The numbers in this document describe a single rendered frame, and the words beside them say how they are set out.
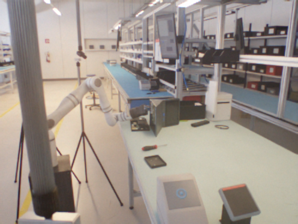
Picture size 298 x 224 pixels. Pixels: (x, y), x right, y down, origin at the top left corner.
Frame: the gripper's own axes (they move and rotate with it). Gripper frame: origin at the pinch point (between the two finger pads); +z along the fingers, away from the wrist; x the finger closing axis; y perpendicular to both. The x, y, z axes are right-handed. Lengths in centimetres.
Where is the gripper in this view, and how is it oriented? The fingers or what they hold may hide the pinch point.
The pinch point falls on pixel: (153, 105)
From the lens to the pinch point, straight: 163.7
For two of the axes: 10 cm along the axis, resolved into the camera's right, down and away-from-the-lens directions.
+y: 4.3, 3.6, 8.3
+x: 1.1, 8.9, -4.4
